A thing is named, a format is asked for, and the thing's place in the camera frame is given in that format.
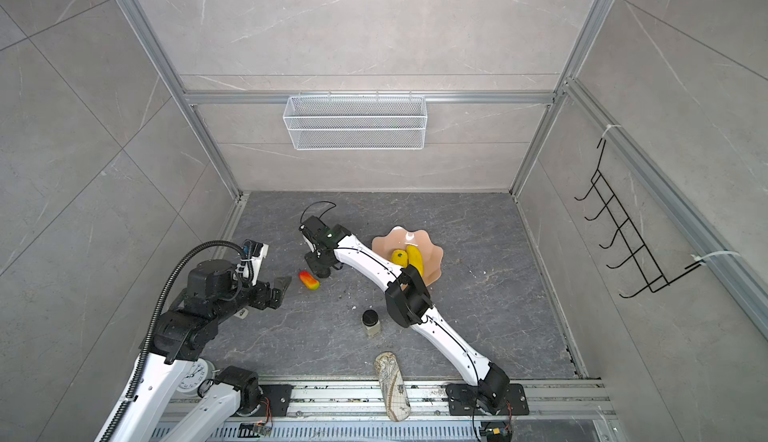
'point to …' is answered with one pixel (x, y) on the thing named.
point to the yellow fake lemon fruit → (415, 258)
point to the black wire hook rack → (651, 271)
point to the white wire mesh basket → (355, 123)
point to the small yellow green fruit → (400, 258)
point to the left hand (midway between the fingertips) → (270, 267)
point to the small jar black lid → (372, 325)
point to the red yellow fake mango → (309, 280)
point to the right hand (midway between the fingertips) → (318, 261)
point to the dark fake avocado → (323, 273)
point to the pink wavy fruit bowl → (399, 238)
